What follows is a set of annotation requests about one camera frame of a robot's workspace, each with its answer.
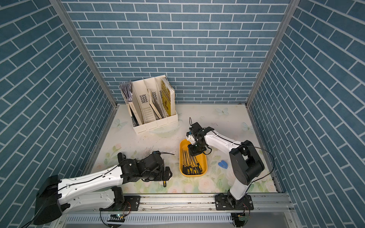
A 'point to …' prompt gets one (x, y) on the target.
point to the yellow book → (168, 97)
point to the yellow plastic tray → (201, 157)
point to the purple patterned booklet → (127, 89)
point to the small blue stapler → (223, 164)
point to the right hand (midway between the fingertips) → (192, 154)
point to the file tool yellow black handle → (184, 164)
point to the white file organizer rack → (147, 109)
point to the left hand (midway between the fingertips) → (169, 178)
